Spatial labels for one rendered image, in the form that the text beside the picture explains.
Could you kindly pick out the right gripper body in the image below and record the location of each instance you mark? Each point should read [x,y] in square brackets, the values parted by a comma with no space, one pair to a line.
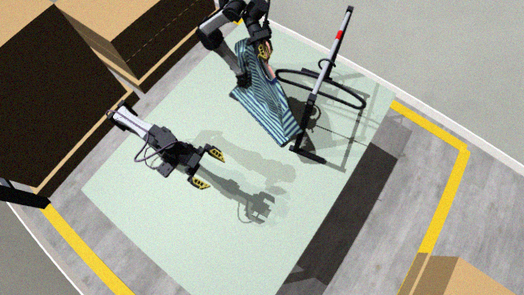
[191,171]

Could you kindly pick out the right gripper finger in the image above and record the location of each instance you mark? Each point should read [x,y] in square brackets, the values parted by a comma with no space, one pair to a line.
[200,183]
[216,154]

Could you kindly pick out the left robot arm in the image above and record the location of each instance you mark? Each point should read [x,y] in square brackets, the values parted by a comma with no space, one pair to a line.
[255,9]

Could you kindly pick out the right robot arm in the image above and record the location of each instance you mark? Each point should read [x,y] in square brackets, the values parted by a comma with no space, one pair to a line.
[133,124]

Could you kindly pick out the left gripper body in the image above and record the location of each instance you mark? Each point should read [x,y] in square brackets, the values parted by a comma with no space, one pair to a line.
[257,41]

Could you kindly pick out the black clothes rack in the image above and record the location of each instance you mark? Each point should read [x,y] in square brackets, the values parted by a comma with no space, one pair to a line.
[312,96]

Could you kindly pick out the blue striped t-shirt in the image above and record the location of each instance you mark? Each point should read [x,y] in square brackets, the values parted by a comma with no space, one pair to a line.
[263,97]

